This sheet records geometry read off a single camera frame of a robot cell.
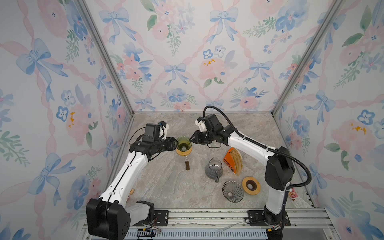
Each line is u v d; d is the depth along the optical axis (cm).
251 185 84
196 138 73
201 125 78
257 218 73
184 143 87
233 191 80
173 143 72
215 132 66
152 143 60
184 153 85
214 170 82
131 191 82
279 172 47
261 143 53
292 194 80
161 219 74
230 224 74
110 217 38
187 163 86
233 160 85
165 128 73
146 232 73
